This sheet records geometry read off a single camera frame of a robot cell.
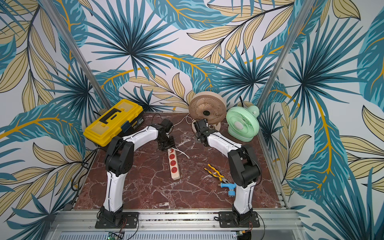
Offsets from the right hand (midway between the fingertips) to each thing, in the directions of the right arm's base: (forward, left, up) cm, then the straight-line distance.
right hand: (203, 136), depth 97 cm
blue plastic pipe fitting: (-31, -14, -5) cm, 34 cm away
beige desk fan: (+8, -3, +19) cm, 21 cm away
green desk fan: (-1, -22, +14) cm, 26 cm away
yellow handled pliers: (-25, -9, -7) cm, 27 cm away
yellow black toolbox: (+9, +50, +11) cm, 52 cm away
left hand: (-6, +20, -5) cm, 21 cm away
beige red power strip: (-16, +19, -5) cm, 25 cm away
